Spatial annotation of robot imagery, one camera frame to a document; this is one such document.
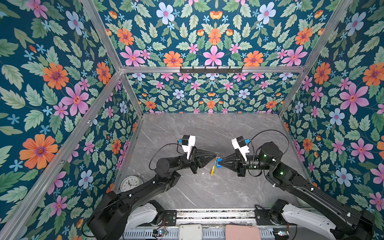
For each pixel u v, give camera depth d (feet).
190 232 2.28
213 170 1.88
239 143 1.74
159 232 2.30
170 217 2.42
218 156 1.84
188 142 1.74
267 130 1.62
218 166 1.95
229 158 1.89
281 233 2.31
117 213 1.32
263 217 2.40
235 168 1.86
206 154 1.82
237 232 2.27
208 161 1.88
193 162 1.74
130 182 2.69
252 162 1.80
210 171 1.89
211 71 3.06
